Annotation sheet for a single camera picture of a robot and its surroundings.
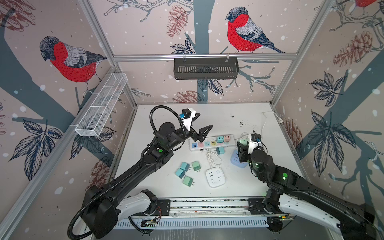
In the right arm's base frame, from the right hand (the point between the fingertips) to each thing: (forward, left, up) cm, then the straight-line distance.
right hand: (238, 144), depth 73 cm
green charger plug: (0, -2, +2) cm, 3 cm away
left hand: (+2, +17, +16) cm, 23 cm away
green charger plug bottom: (-12, +26, -19) cm, 35 cm away
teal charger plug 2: (+7, +7, -19) cm, 22 cm away
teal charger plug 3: (-5, +28, -19) cm, 34 cm away
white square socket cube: (-10, +10, -19) cm, 24 cm away
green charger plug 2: (-4, +22, -19) cm, 29 cm away
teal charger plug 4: (-9, +31, -18) cm, 37 cm away
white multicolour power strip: (+11, +13, -19) cm, 25 cm away
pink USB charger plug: (+13, +3, -15) cm, 20 cm away
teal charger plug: (+12, +7, -15) cm, 21 cm away
